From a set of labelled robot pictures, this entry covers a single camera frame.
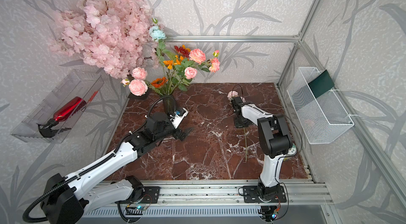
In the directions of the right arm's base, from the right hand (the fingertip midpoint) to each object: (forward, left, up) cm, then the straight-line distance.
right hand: (243, 123), depth 98 cm
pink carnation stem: (-14, +1, 0) cm, 14 cm away
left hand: (-9, +31, +19) cm, 38 cm away
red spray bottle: (-14, +79, +34) cm, 87 cm away
